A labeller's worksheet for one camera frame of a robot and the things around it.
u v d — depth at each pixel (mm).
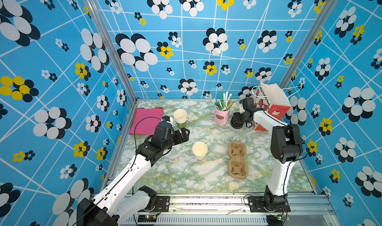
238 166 829
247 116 755
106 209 386
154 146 562
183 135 680
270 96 990
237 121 912
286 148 535
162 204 730
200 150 890
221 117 987
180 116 954
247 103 806
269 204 655
